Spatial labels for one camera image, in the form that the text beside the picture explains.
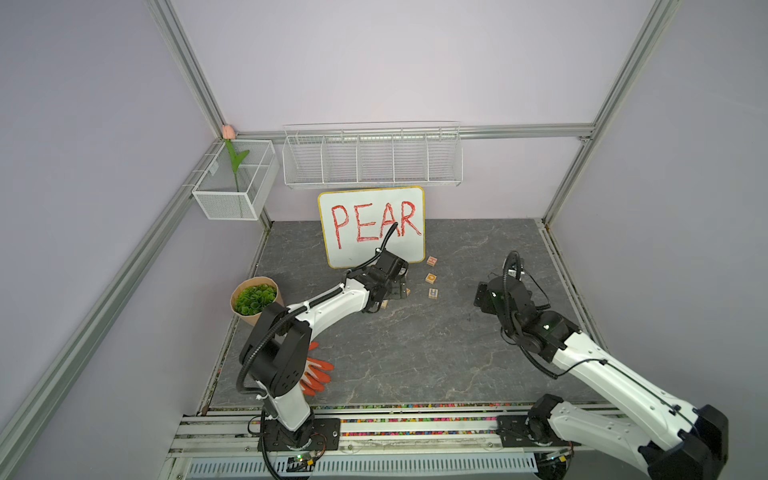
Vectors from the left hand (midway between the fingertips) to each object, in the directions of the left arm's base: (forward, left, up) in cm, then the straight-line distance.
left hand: (391, 288), depth 90 cm
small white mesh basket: (+26, +50, +20) cm, 60 cm away
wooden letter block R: (+2, -14, -9) cm, 17 cm away
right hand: (-8, -27, +11) cm, 30 cm away
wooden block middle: (+8, -14, -8) cm, 18 cm away
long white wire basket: (+40, +3, +21) cm, 45 cm away
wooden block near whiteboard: (+16, -16, -9) cm, 24 cm away
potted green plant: (-1, +41, +2) cm, 41 cm away
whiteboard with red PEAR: (+22, +10, +7) cm, 25 cm away
